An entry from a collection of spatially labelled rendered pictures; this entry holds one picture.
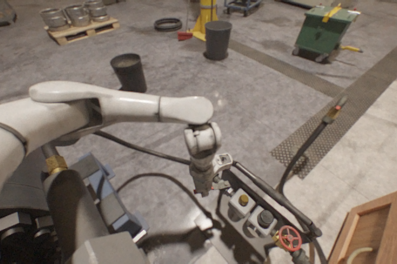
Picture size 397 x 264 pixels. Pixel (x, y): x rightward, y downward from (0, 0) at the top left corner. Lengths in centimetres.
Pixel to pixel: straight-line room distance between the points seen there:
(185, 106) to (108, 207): 79
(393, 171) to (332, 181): 51
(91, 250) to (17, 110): 23
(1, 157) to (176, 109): 26
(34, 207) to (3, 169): 41
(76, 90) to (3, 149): 14
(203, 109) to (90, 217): 32
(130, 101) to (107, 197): 75
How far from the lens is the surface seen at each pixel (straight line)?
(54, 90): 37
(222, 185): 72
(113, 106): 38
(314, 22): 290
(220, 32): 243
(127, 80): 191
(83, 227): 41
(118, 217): 99
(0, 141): 28
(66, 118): 37
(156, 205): 122
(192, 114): 35
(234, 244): 115
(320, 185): 149
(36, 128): 33
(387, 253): 102
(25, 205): 66
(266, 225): 70
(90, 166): 120
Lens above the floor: 114
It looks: 50 degrees down
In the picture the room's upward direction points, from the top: 1 degrees counter-clockwise
